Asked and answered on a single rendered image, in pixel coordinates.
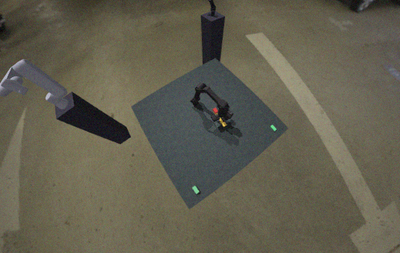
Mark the green rectangular block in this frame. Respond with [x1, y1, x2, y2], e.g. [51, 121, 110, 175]
[192, 186, 200, 194]

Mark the yellow bar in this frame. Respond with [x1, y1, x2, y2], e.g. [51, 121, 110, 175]
[213, 108, 227, 127]

